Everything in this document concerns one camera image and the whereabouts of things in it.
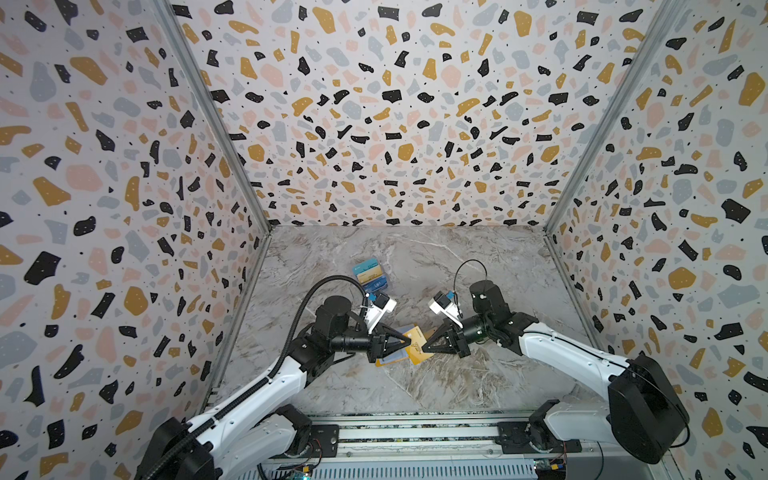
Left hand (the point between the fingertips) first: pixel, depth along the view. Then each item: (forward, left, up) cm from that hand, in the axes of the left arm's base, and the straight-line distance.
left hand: (412, 341), depth 68 cm
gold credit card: (+1, -1, -1) cm, 2 cm away
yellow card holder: (0, +3, -7) cm, 8 cm away
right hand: (0, -4, -3) cm, 5 cm away
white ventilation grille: (-23, -1, -22) cm, 32 cm away
